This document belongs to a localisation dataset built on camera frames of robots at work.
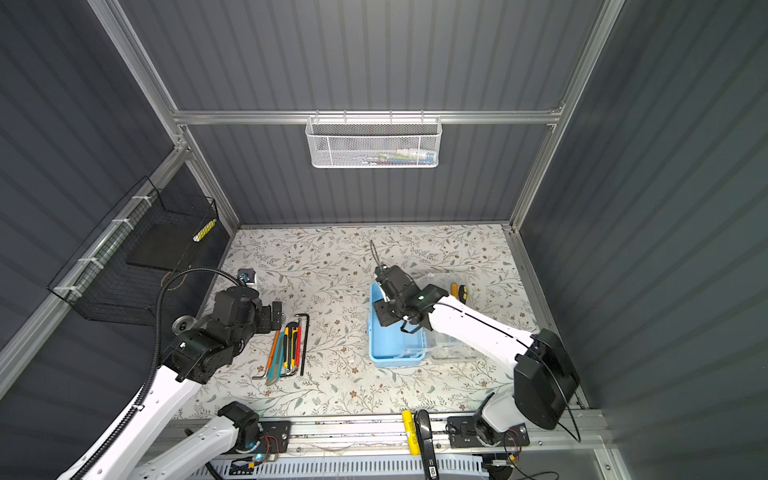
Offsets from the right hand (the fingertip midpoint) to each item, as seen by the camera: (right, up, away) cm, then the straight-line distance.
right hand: (387, 308), depth 83 cm
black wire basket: (-63, +10, -13) cm, 66 cm away
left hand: (-32, +3, -10) cm, 34 cm away
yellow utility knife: (-30, -10, +8) cm, 33 cm away
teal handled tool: (-32, -18, +1) cm, 37 cm away
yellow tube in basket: (-51, +22, 0) cm, 56 cm away
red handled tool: (-27, -12, +6) cm, 30 cm away
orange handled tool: (-34, -13, +4) cm, 37 cm away
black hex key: (-25, -12, +7) cm, 29 cm away
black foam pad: (-58, +18, -4) cm, 61 cm away
